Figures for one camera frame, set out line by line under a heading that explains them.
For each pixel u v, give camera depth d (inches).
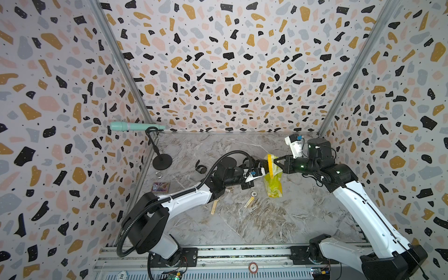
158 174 38.4
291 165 24.6
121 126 29.4
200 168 39.8
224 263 28.8
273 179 33.1
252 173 24.8
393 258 14.7
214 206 34.5
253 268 28.2
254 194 36.3
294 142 24.8
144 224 16.7
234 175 26.2
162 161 41.1
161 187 36.4
